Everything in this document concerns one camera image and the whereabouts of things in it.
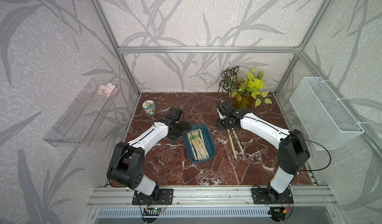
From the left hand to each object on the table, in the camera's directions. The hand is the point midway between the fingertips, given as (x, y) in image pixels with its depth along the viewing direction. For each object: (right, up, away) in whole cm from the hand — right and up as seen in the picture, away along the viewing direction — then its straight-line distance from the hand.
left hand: (187, 131), depth 88 cm
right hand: (+19, +4, +1) cm, 19 cm away
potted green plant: (+36, +25, +8) cm, 44 cm away
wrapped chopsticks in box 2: (+8, -12, -1) cm, 15 cm away
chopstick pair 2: (+28, -8, +5) cm, 30 cm away
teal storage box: (+13, -6, +5) cm, 15 cm away
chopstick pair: (+32, -7, +5) cm, 33 cm away
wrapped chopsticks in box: (+2, -4, +6) cm, 8 cm away
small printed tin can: (-27, +14, +13) cm, 33 cm away
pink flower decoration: (-41, +24, -12) cm, 49 cm away
